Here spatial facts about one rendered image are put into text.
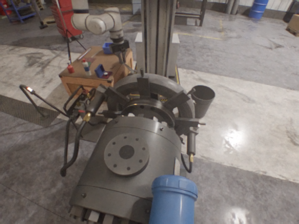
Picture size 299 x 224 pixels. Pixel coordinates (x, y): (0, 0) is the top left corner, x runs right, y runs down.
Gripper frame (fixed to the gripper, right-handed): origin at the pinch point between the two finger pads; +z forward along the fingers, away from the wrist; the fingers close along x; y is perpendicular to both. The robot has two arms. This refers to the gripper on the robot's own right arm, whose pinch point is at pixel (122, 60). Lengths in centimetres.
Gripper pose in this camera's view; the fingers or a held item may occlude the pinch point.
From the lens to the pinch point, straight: 111.9
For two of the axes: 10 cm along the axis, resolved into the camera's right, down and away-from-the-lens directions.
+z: 0.8, 6.8, 7.3
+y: 5.5, 5.8, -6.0
